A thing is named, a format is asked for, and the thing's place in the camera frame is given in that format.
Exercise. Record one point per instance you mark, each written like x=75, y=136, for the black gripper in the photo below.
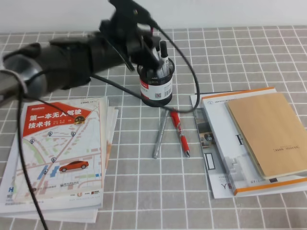
x=134, y=45

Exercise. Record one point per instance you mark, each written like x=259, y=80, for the white marker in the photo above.
x=159, y=72

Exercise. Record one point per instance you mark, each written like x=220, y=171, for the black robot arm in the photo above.
x=69, y=62

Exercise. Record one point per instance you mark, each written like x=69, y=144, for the black mesh pen holder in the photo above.
x=156, y=92

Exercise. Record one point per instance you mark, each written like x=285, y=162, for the red retractable pen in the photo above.
x=183, y=141

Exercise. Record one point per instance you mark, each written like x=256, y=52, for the silver pen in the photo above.
x=160, y=135

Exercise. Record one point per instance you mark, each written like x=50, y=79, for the black capped marker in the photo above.
x=164, y=57
x=158, y=51

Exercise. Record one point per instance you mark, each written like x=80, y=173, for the red and white map book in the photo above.
x=63, y=142

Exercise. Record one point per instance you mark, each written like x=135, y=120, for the white magazine under books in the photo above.
x=219, y=180

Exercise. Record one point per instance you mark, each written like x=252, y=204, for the tan classic notebook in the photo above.
x=275, y=137

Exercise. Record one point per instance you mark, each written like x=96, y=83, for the white book with orange edge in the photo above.
x=243, y=175

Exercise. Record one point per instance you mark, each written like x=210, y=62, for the white exhibition brochure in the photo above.
x=81, y=208

